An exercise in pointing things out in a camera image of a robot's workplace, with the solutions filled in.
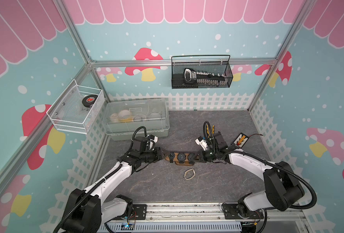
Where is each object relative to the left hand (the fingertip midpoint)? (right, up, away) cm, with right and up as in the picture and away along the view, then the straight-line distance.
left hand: (167, 156), depth 80 cm
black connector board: (+50, +7, +20) cm, 54 cm away
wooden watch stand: (+11, -5, +7) cm, 14 cm away
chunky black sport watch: (+8, -2, +4) cm, 9 cm away
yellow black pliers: (+32, +14, +26) cm, 43 cm away
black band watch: (+2, -1, +5) cm, 5 cm away
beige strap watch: (+12, -14, +4) cm, 19 cm away
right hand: (+14, -2, +2) cm, 14 cm away
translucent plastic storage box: (-30, +22, +10) cm, 39 cm away
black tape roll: (-43, +31, -2) cm, 53 cm away
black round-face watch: (+13, -2, +4) cm, 14 cm away
